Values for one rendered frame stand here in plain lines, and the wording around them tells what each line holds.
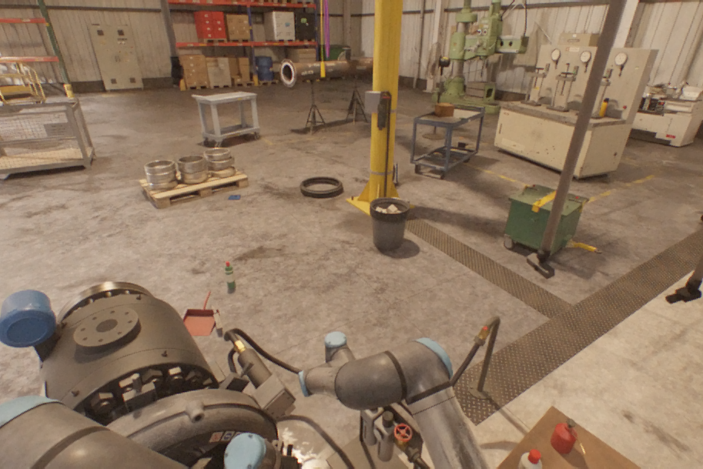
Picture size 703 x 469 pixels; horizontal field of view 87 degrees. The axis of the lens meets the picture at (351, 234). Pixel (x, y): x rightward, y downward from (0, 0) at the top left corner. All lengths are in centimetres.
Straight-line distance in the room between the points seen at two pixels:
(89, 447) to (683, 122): 958
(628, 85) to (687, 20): 461
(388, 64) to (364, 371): 360
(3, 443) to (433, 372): 73
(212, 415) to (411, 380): 63
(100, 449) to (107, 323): 122
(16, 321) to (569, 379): 281
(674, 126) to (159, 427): 945
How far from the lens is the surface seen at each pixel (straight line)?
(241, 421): 133
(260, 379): 147
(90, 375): 160
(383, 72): 419
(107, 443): 52
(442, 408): 93
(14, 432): 57
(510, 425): 246
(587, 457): 189
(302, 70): 782
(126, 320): 169
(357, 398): 93
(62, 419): 57
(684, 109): 967
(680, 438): 287
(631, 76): 668
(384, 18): 418
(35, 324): 178
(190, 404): 124
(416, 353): 93
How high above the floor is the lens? 190
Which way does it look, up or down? 29 degrees down
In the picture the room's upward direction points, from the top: straight up
